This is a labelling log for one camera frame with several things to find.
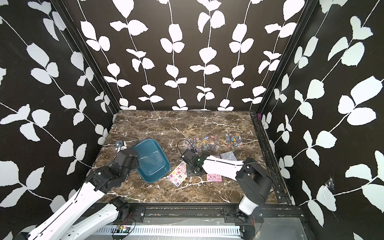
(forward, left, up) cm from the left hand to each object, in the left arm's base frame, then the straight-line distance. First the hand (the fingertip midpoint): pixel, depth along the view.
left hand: (133, 154), depth 76 cm
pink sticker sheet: (-8, -43, -18) cm, 47 cm away
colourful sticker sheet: (-5, -22, -18) cm, 29 cm away
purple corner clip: (+43, -88, -21) cm, 100 cm away
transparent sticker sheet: (+19, -61, -18) cm, 66 cm away
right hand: (-3, -29, -15) cm, 33 cm away
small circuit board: (-30, +4, -18) cm, 35 cm away
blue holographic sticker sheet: (+6, -54, -18) cm, 57 cm away
